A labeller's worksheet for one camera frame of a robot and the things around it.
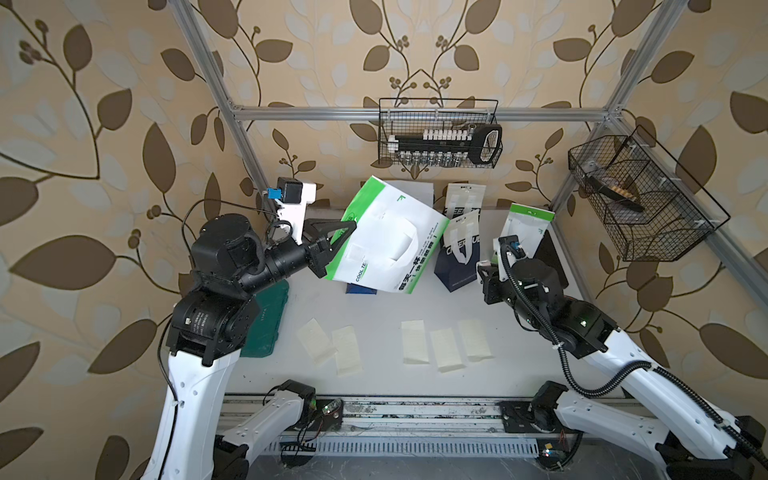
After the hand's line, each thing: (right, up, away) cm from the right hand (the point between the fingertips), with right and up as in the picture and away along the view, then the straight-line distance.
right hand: (483, 268), depth 71 cm
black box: (+35, +2, +38) cm, 52 cm away
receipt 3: (-15, -24, +17) cm, 33 cm away
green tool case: (-59, -21, +12) cm, 63 cm away
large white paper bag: (-13, +23, +26) cm, 37 cm away
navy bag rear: (+1, +20, +25) cm, 32 cm away
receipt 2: (-35, -27, +14) cm, 46 cm away
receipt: (-45, -23, +17) cm, 53 cm away
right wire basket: (+42, +15, +3) cm, 45 cm away
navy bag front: (-2, +3, +18) cm, 18 cm away
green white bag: (+20, +11, +19) cm, 29 cm away
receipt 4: (+2, -22, +16) cm, 28 cm away
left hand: (-29, +10, -22) cm, 38 cm away
